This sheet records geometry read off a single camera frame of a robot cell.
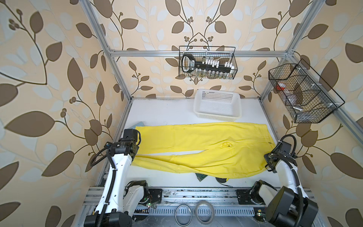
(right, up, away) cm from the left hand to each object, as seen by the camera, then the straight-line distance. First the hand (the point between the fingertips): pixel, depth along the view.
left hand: (128, 152), depth 76 cm
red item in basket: (+86, +37, +5) cm, 94 cm away
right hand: (+83, -7, +8) cm, 83 cm away
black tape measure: (+51, -16, +3) cm, 54 cm away
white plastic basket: (+57, +28, +40) cm, 76 cm away
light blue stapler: (-2, +14, +23) cm, 27 cm away
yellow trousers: (+52, -3, +16) cm, 54 cm away
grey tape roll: (+41, -29, -5) cm, 50 cm away
